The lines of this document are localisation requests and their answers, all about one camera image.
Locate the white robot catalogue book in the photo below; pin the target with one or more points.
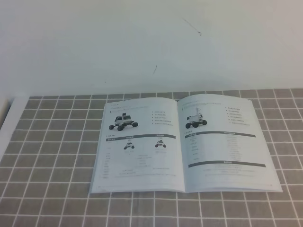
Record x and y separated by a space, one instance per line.
201 143

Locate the grey checked tablecloth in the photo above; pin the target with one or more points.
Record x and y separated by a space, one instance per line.
47 162

